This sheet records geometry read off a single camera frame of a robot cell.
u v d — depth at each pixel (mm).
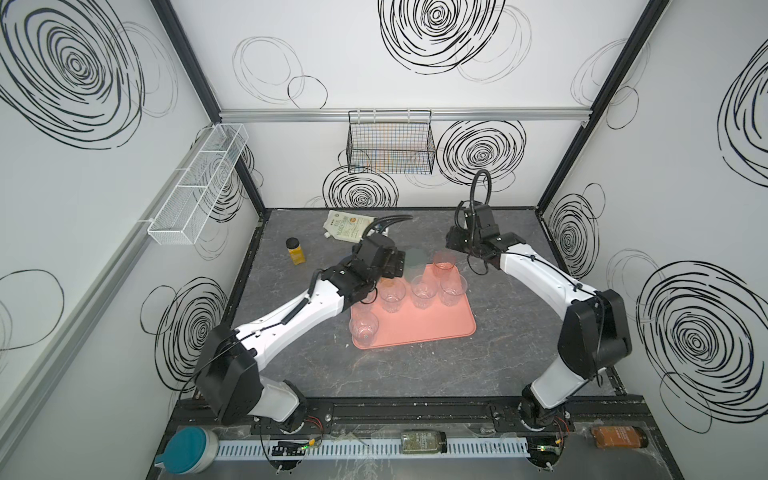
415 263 958
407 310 925
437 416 753
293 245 989
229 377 403
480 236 679
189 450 622
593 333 444
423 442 669
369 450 770
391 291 930
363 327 886
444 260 996
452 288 963
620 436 680
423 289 930
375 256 579
